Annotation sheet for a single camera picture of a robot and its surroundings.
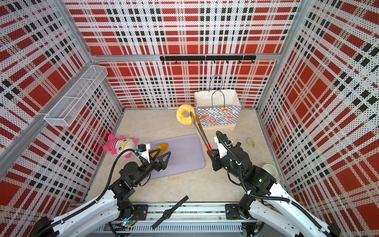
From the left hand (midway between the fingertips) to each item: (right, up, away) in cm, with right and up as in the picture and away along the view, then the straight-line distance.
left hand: (165, 153), depth 75 cm
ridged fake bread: (-6, -1, +20) cm, 21 cm away
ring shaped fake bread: (+10, +17, -3) cm, 20 cm away
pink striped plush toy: (-35, +1, +17) cm, 39 cm away
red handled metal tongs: (+19, +12, -6) cm, 23 cm away
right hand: (+22, +2, -9) cm, 24 cm away
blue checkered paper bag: (+29, +23, +11) cm, 38 cm away
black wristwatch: (+1, -30, -2) cm, 30 cm away
